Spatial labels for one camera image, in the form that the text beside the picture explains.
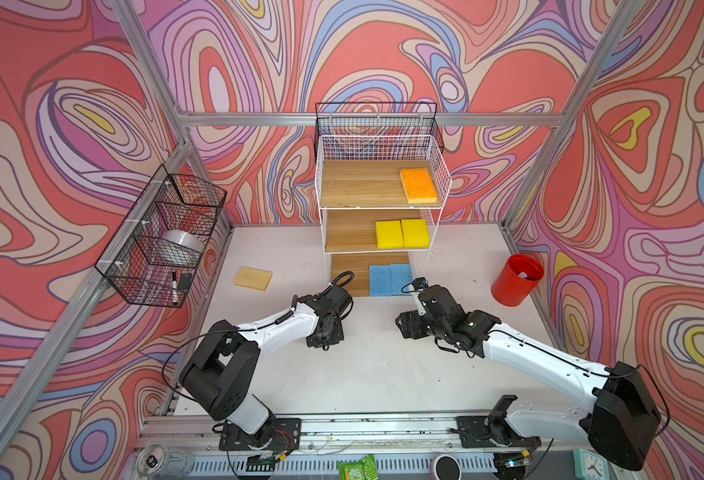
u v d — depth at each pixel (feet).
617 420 1.27
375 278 3.32
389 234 2.64
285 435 2.38
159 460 1.98
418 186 2.27
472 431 2.41
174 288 2.37
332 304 2.29
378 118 2.85
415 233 2.63
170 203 2.43
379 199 2.27
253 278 3.44
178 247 2.29
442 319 2.01
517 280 2.90
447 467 2.14
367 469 2.26
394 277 3.33
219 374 1.43
